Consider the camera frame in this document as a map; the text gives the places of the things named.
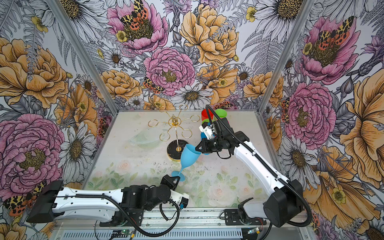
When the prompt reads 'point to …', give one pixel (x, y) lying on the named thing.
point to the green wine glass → (222, 113)
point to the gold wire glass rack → (174, 148)
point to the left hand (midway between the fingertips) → (175, 175)
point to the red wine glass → (204, 114)
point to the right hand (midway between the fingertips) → (197, 153)
